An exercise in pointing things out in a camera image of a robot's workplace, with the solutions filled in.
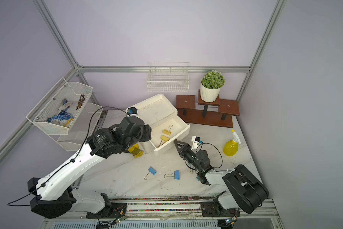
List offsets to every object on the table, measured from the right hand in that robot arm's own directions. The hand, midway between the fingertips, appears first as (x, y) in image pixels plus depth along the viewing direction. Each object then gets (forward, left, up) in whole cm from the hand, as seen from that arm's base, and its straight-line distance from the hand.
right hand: (174, 144), depth 81 cm
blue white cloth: (+7, +56, +17) cm, 59 cm away
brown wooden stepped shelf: (+32, -34, -9) cm, 48 cm away
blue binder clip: (-9, +14, -17) cm, 24 cm away
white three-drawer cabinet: (+18, +9, +8) cm, 22 cm away
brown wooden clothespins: (+21, +54, +16) cm, 60 cm away
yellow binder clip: (+4, +6, 0) cm, 7 cm away
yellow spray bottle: (+6, -39, -15) cm, 42 cm away
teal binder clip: (-19, -12, 0) cm, 23 cm away
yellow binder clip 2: (+11, +4, -1) cm, 11 cm away
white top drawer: (+11, -4, -1) cm, 12 cm away
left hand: (-2, +14, +16) cm, 21 cm away
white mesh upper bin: (+30, +60, +15) cm, 69 cm away
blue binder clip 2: (-11, -1, -16) cm, 20 cm away
